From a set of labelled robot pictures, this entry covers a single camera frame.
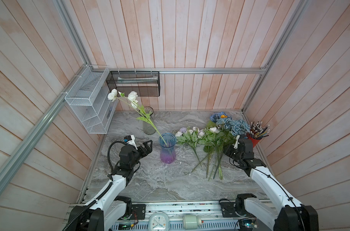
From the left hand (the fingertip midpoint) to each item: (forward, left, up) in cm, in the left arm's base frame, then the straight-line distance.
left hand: (148, 145), depth 85 cm
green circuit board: (-37, -54, -13) cm, 67 cm away
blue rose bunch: (+10, -49, +3) cm, 50 cm away
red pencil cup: (+5, -68, -3) cm, 68 cm away
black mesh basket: (+32, +3, +22) cm, 38 cm away
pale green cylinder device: (-38, -23, -4) cm, 44 cm away
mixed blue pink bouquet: (+4, -41, -10) cm, 42 cm away
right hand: (+1, -47, -2) cm, 47 cm away
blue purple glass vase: (+1, -12, +2) cm, 12 cm away
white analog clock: (-37, -8, -10) cm, 39 cm away
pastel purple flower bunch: (+10, -27, -5) cm, 30 cm away
